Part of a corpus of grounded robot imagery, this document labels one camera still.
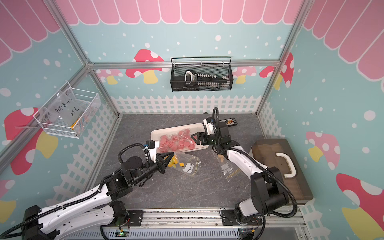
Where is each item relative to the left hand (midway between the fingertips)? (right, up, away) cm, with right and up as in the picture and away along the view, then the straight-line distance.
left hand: (174, 156), depth 70 cm
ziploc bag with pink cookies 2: (+30, -12, +20) cm, 38 cm away
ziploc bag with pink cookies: (+5, -4, +4) cm, 8 cm away
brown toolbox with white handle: (+50, 0, +5) cm, 50 cm away
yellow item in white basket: (-47, +15, -1) cm, 49 cm away
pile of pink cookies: (-4, +3, +33) cm, 33 cm away
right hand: (+10, +9, +15) cm, 20 cm away
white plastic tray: (+8, +13, +42) cm, 45 cm away
